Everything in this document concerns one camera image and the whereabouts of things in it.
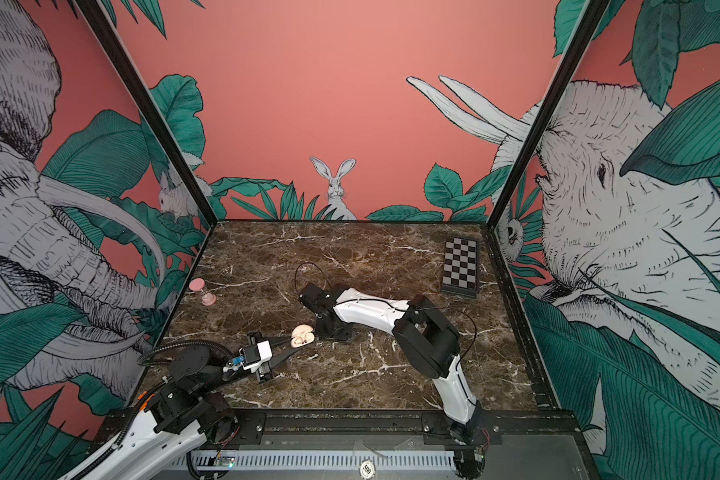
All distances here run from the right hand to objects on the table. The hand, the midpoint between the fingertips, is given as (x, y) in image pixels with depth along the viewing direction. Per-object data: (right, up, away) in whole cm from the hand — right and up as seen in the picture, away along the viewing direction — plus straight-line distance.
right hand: (324, 338), depth 86 cm
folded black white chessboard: (+45, +18, +15) cm, 51 cm away
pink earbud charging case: (-1, +8, -25) cm, 27 cm away
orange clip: (-27, -2, -33) cm, 43 cm away
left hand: (-2, +7, -24) cm, 25 cm away
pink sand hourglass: (-40, +15, +4) cm, 43 cm away
